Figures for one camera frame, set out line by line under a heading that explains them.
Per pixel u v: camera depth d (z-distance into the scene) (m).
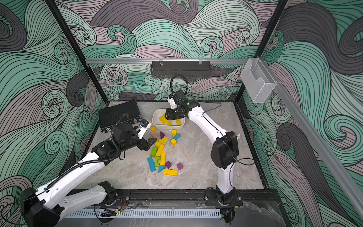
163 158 0.87
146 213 0.70
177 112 0.71
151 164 0.85
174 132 0.98
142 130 0.63
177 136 0.98
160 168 0.82
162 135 0.98
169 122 1.07
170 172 0.82
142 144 0.65
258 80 0.78
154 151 0.88
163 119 1.07
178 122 1.06
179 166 0.85
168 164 0.84
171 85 0.68
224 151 0.47
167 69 0.95
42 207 0.37
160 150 0.91
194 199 0.74
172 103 0.78
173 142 0.93
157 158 0.86
